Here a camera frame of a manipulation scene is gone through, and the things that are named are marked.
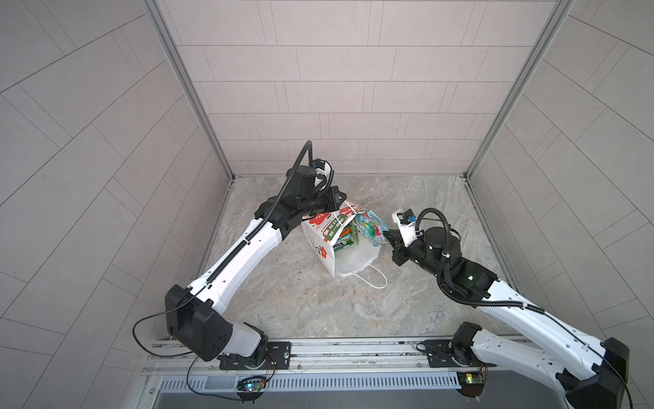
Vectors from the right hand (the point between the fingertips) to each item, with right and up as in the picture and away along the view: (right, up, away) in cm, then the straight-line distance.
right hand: (383, 233), depth 71 cm
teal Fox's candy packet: (-3, +2, +2) cm, 4 cm away
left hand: (-9, +11, 0) cm, 14 cm away
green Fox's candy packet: (-11, -5, +17) cm, 21 cm away
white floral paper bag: (-18, -1, +7) cm, 19 cm away
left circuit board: (-34, -38, -6) cm, 51 cm away
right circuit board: (+23, -40, -3) cm, 47 cm away
